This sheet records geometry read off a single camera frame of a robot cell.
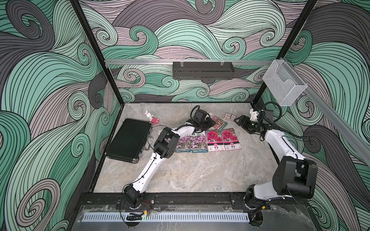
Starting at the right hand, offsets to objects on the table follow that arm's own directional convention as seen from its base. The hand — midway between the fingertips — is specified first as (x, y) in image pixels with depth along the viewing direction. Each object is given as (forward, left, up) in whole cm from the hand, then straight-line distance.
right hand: (236, 121), depth 87 cm
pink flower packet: (-4, +1, -17) cm, 17 cm away
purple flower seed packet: (-7, +33, -15) cm, 37 cm away
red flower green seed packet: (+10, +5, -16) cm, 20 cm away
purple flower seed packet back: (-6, +23, -15) cm, 28 cm away
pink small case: (+13, +55, -14) cm, 58 cm away
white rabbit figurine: (+14, +59, -9) cm, 61 cm away
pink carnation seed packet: (-4, +11, -17) cm, 20 cm away
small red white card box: (+16, -3, -16) cm, 23 cm away
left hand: (+9, +9, -12) cm, 17 cm away
